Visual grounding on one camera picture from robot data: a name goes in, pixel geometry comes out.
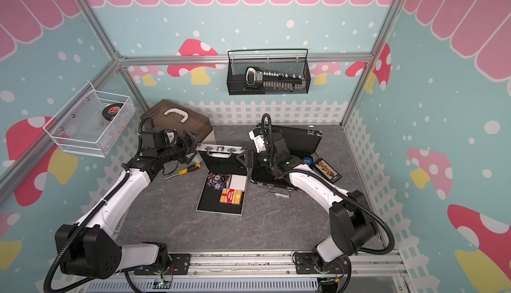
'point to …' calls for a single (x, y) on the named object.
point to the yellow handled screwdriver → (185, 170)
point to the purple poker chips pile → (215, 182)
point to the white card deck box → (238, 182)
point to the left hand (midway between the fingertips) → (191, 180)
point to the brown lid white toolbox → (168, 114)
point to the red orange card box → (229, 196)
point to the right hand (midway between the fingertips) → (220, 196)
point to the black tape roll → (110, 111)
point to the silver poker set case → (225, 184)
